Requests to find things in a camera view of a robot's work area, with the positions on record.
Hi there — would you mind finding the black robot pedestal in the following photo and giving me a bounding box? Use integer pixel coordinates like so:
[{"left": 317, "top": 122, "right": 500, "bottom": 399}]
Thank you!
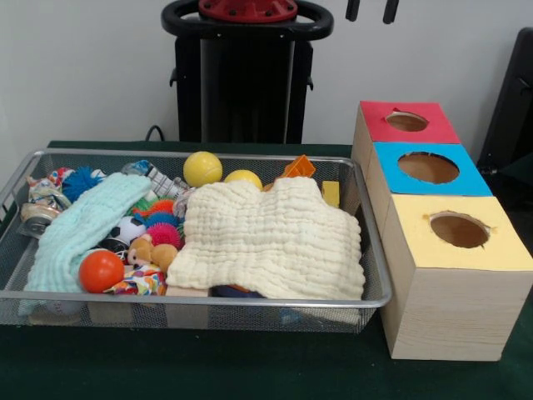
[{"left": 161, "top": 0, "right": 335, "bottom": 145}]

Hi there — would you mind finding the mint green muslin cloth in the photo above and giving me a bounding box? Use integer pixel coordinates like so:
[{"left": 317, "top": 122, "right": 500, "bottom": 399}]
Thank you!
[{"left": 18, "top": 172, "right": 153, "bottom": 316}]

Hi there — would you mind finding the black flat panel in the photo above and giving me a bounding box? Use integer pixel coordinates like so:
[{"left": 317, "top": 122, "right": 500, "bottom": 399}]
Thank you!
[{"left": 476, "top": 27, "right": 533, "bottom": 176}]

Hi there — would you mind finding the black looped cable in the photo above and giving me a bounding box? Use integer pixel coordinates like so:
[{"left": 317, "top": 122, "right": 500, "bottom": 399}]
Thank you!
[{"left": 144, "top": 123, "right": 167, "bottom": 143}]

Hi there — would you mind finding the yellow ball with seam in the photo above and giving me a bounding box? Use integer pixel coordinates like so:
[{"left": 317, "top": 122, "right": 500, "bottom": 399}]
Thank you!
[{"left": 182, "top": 151, "right": 224, "bottom": 188}]

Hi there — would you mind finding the brown plush toy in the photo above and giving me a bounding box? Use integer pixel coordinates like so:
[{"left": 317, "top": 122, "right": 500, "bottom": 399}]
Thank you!
[{"left": 127, "top": 233, "right": 179, "bottom": 272}]

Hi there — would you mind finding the yellow block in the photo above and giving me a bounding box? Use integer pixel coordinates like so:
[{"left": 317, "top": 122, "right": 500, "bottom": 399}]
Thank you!
[{"left": 321, "top": 180, "right": 341, "bottom": 208}]

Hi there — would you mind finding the large blue spiky ball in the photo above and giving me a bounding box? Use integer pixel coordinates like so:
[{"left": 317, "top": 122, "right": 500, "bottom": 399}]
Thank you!
[{"left": 61, "top": 166, "right": 108, "bottom": 204}]

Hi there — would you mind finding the orange plastic toy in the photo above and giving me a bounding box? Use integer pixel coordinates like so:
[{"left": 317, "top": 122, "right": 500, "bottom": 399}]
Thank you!
[{"left": 262, "top": 154, "right": 316, "bottom": 192}]

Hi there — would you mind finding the pink spiky ball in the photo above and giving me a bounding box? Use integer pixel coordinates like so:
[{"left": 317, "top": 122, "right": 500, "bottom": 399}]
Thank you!
[{"left": 146, "top": 222, "right": 184, "bottom": 250}]

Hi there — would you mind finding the metal mesh bin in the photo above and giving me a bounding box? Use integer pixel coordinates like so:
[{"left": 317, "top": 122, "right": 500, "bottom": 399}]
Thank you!
[{"left": 0, "top": 148, "right": 393, "bottom": 335}]

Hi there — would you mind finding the cream muslin cloth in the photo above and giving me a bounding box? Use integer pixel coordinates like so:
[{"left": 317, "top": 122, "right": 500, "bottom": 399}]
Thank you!
[{"left": 165, "top": 176, "right": 366, "bottom": 301}]

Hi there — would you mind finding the plain yellow ball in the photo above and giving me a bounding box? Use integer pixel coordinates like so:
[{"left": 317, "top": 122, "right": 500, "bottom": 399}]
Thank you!
[{"left": 223, "top": 169, "right": 264, "bottom": 193}]

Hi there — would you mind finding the wooden three-hole box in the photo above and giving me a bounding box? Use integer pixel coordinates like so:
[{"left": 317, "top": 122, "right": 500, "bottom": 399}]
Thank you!
[{"left": 351, "top": 99, "right": 533, "bottom": 362}]

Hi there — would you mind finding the dark green table cloth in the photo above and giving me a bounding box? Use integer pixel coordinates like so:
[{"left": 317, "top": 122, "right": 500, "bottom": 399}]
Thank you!
[{"left": 0, "top": 140, "right": 533, "bottom": 400}]

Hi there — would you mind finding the orange ball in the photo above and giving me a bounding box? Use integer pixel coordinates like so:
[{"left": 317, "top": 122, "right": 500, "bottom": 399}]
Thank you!
[{"left": 78, "top": 249, "right": 126, "bottom": 294}]

